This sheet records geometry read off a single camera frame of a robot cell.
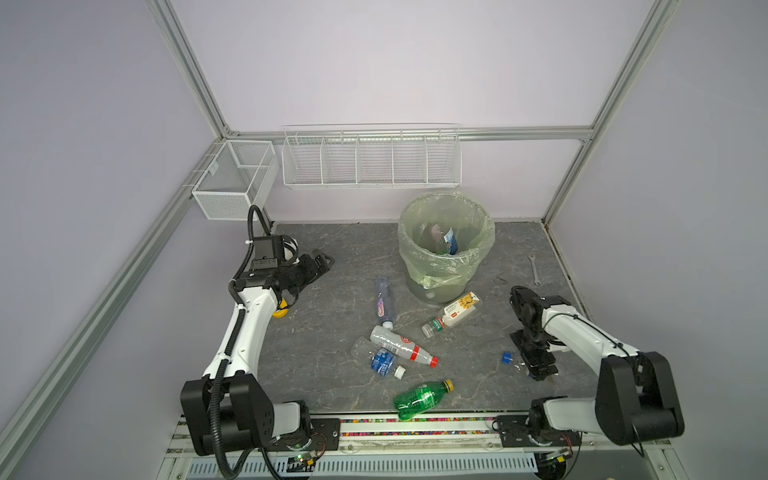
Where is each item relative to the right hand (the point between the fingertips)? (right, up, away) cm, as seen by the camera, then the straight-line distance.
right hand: (526, 359), depth 83 cm
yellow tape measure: (-73, +12, +11) cm, 75 cm away
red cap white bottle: (-35, +3, +1) cm, 35 cm away
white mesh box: (-91, +56, +19) cm, 109 cm away
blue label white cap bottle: (-41, +1, -3) cm, 41 cm away
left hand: (-57, +25, -2) cm, 62 cm away
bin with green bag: (-24, +23, -1) cm, 33 cm away
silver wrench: (+12, +20, +19) cm, 30 cm away
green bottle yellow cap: (-30, -6, -9) cm, 32 cm away
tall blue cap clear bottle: (-21, +35, +11) cm, 42 cm away
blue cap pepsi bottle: (-6, +1, -1) cm, 6 cm away
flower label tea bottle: (-20, +12, +5) cm, 23 cm away
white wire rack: (-45, +62, +15) cm, 78 cm away
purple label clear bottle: (-40, +14, +8) cm, 43 cm away
